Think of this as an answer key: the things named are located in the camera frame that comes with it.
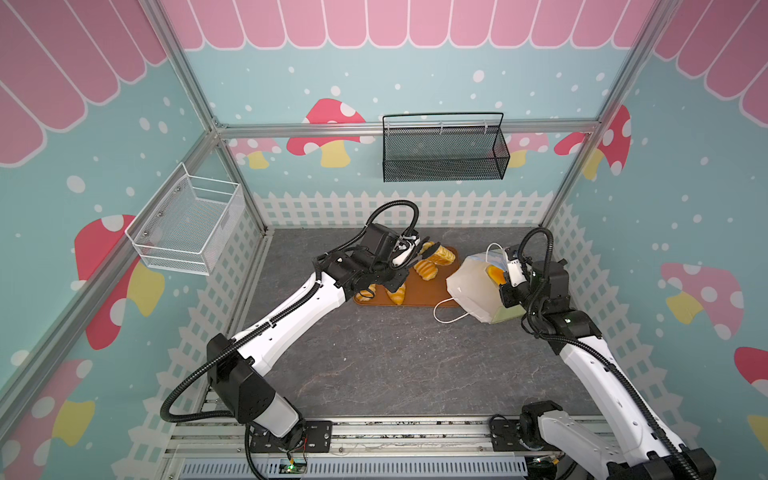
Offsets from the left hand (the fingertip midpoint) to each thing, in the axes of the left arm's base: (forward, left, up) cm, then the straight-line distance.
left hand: (398, 271), depth 77 cm
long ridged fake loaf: (+10, -13, -6) cm, 17 cm away
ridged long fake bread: (+6, +10, -22) cm, 25 cm away
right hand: (+1, -28, -1) cm, 29 cm away
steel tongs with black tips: (+9, -7, -2) cm, 11 cm away
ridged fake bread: (+16, -10, -20) cm, 28 cm away
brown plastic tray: (+8, -7, -22) cm, 25 cm away
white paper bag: (+8, -23, -19) cm, 31 cm away
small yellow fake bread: (+6, 0, -21) cm, 22 cm away
